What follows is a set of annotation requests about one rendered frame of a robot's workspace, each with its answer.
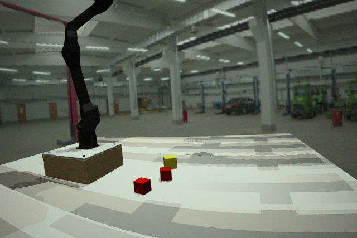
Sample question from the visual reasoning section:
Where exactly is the red cube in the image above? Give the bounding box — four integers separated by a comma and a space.
133, 177, 152, 195
160, 167, 172, 181

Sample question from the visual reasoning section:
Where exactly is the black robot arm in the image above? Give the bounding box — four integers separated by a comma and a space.
61, 0, 113, 149

